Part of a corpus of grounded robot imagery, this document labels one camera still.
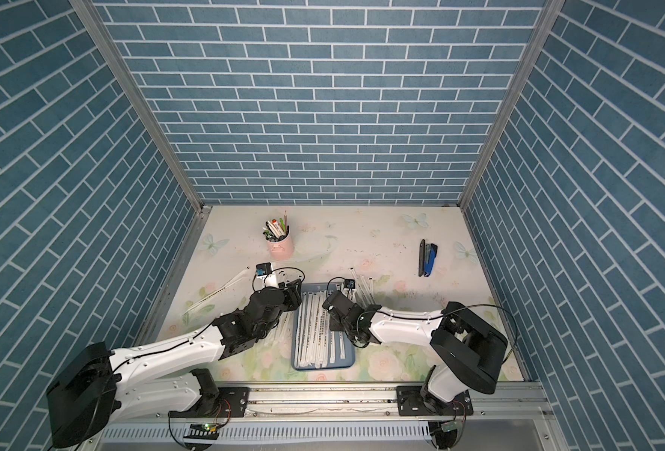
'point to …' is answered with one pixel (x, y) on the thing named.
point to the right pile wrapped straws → (364, 289)
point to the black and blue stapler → (427, 253)
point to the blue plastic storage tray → (314, 346)
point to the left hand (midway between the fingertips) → (303, 285)
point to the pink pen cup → (282, 250)
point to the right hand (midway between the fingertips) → (335, 317)
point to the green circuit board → (202, 430)
